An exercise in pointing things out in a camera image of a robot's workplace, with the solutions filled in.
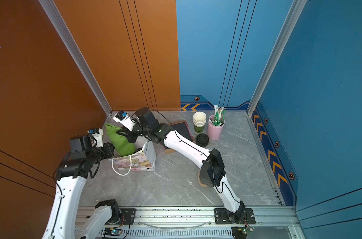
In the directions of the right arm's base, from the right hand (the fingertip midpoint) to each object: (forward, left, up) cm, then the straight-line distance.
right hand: (119, 130), depth 70 cm
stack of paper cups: (+22, -40, -18) cm, 49 cm away
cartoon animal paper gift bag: (-8, -10, -15) cm, 20 cm away
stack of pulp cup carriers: (-23, -37, -2) cm, 43 cm away
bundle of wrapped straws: (+22, -52, -11) cm, 58 cm away
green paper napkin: (-4, 0, -4) cm, 5 cm away
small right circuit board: (-36, -57, -34) cm, 75 cm away
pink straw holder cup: (+18, -50, -24) cm, 58 cm away
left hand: (-2, +5, -8) cm, 10 cm away
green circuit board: (-36, +5, -32) cm, 49 cm away
